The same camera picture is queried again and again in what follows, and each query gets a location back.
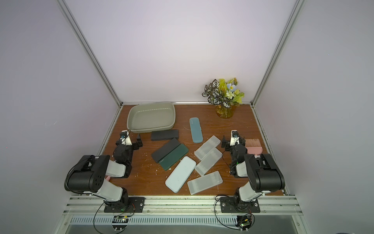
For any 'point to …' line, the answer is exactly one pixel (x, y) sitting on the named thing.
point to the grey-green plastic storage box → (147, 117)
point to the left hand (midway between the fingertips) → (133, 134)
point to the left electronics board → (120, 222)
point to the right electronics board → (244, 222)
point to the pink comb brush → (253, 146)
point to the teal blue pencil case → (196, 130)
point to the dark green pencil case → (174, 157)
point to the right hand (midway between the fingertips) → (233, 133)
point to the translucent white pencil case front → (204, 182)
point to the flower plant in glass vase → (224, 95)
